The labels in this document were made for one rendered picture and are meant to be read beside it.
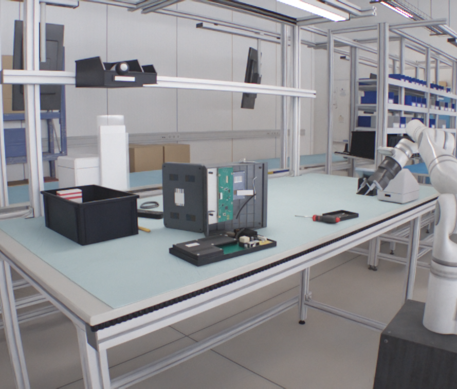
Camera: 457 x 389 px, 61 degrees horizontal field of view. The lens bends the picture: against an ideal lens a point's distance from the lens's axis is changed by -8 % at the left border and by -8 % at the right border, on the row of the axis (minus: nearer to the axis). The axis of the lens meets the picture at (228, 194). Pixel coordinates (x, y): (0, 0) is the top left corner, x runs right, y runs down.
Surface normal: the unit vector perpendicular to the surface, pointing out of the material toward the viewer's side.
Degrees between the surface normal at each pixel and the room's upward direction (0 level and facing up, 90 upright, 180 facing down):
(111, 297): 0
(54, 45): 98
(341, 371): 0
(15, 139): 90
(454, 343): 0
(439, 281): 90
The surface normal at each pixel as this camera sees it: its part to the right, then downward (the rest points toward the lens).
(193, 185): -0.47, 0.15
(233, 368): 0.00, -0.98
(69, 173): -0.71, 0.12
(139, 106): 0.70, 0.12
